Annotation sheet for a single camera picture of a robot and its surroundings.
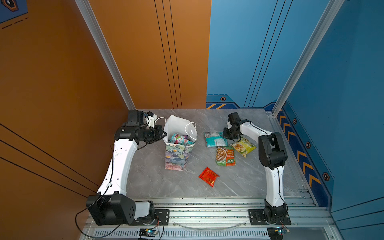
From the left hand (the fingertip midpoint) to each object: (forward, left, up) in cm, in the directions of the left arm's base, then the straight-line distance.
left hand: (166, 132), depth 76 cm
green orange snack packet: (0, -34, -24) cm, 41 cm away
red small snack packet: (-13, -23, -24) cm, 35 cm away
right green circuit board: (-39, -56, -25) cm, 72 cm away
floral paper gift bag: (-9, -5, -9) cm, 14 cm away
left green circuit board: (-40, +7, -27) cm, 49 cm away
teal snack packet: (+11, -28, -21) cm, 37 cm away
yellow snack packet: (+6, -46, -22) cm, 52 cm away
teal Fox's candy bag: (+2, -4, -9) cm, 10 cm away
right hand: (+15, -34, -24) cm, 45 cm away
